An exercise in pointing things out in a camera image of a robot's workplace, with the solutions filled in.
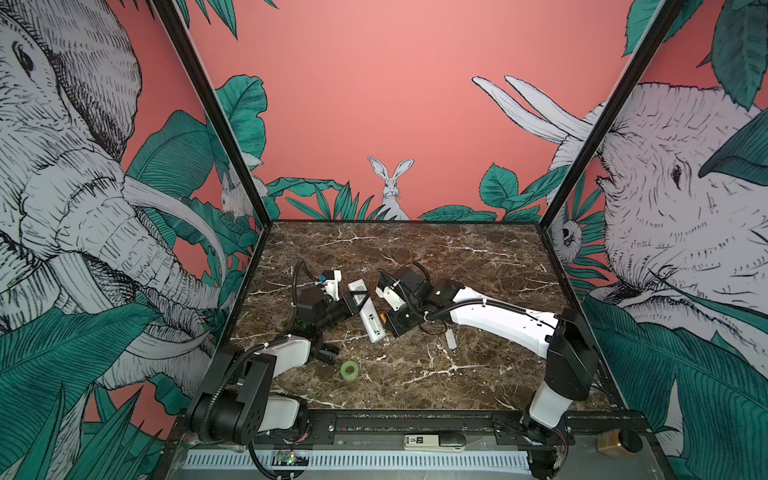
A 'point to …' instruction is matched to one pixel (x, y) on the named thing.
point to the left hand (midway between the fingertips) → (370, 291)
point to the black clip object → (328, 353)
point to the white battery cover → (451, 338)
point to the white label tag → (421, 442)
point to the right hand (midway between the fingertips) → (382, 325)
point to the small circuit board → (289, 458)
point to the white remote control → (368, 313)
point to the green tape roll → (349, 369)
